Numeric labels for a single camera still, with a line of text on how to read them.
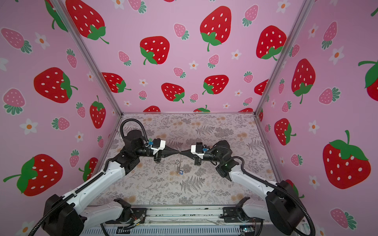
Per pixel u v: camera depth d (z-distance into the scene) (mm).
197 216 754
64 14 701
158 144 552
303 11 701
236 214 661
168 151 624
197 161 625
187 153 646
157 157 596
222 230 701
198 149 556
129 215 709
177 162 954
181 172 921
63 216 383
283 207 408
